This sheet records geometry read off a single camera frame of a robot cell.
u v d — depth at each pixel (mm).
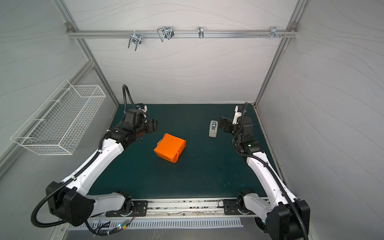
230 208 731
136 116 585
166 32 765
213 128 1013
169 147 887
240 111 656
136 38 798
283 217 378
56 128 671
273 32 764
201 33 780
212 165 909
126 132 544
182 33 780
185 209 749
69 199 375
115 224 702
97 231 675
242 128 557
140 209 734
